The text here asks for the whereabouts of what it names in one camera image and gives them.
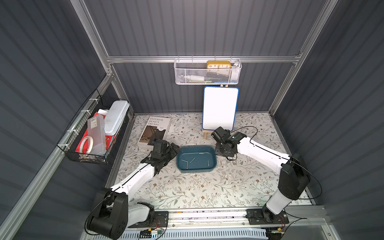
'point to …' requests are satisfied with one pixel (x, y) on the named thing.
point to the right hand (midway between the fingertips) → (222, 150)
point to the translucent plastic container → (96, 131)
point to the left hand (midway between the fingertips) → (176, 150)
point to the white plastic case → (114, 116)
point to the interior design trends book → (153, 124)
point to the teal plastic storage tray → (196, 158)
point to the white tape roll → (90, 141)
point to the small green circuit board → (160, 232)
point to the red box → (109, 140)
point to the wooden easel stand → (205, 131)
